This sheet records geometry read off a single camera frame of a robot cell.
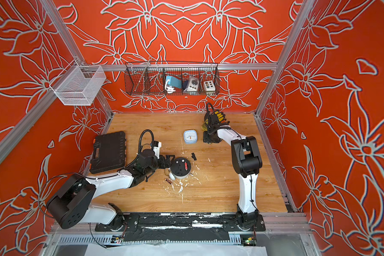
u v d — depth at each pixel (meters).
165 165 0.77
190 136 1.02
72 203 0.43
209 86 0.94
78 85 0.92
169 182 0.85
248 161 0.55
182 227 0.73
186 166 0.88
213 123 0.81
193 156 0.96
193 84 0.90
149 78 0.99
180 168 0.86
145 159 0.66
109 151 0.94
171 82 0.84
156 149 0.78
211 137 0.88
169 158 0.79
